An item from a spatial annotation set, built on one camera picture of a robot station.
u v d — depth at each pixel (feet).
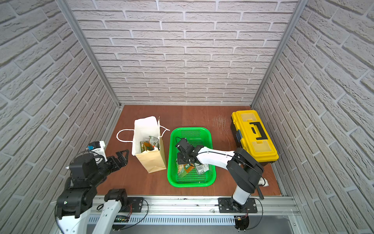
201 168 2.77
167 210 2.44
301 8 2.27
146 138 2.94
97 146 1.81
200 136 3.20
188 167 2.80
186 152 2.18
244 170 1.49
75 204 1.32
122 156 1.95
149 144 2.80
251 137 2.68
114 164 1.83
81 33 2.61
